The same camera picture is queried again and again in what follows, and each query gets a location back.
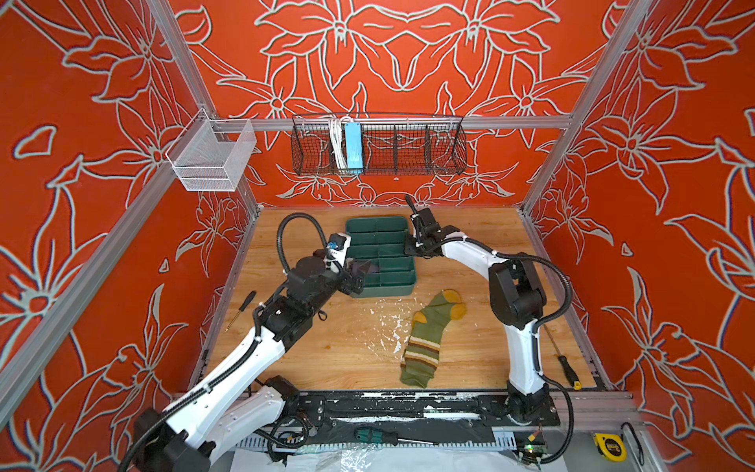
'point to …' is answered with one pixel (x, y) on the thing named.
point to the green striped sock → (422, 350)
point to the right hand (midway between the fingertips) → (403, 244)
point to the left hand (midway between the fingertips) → (352, 252)
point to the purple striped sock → (373, 269)
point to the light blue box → (354, 149)
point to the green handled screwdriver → (380, 436)
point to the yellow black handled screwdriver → (573, 380)
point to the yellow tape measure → (611, 446)
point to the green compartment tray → (380, 240)
